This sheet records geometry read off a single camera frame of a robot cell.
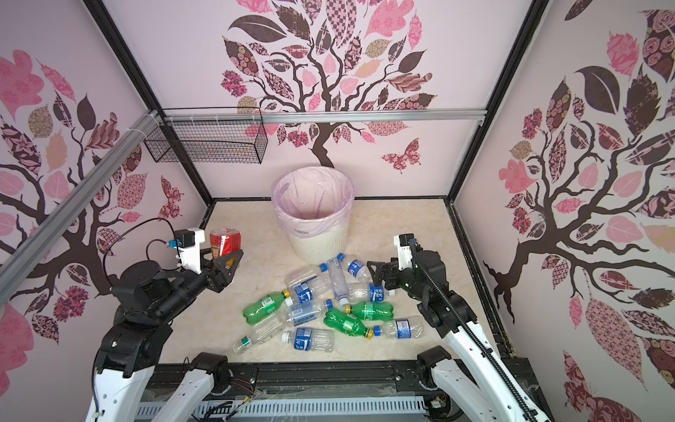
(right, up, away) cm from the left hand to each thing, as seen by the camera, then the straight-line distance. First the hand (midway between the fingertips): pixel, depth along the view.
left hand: (236, 254), depth 62 cm
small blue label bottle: (+32, -10, +30) cm, 45 cm away
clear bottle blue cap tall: (+24, -12, +30) cm, 40 cm away
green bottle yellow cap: (-3, -22, +21) cm, 30 cm away
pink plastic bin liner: (+14, +16, +39) cm, 44 cm away
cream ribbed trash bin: (+17, -2, +28) cm, 33 cm away
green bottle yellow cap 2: (+25, -23, +17) cm, 39 cm away
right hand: (+37, -3, +11) cm, 39 cm away
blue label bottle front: (+16, -27, +14) cm, 34 cm away
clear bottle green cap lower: (-1, -28, +21) cm, 35 cm away
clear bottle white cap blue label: (+34, -16, +25) cm, 46 cm away
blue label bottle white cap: (+14, -15, +23) cm, 31 cm away
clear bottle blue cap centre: (+14, -21, +19) cm, 31 cm away
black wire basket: (-16, +40, +32) cm, 54 cm away
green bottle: (+35, -20, +19) cm, 45 cm away
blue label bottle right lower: (+44, -25, +15) cm, 52 cm away
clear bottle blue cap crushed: (+17, -12, +28) cm, 35 cm away
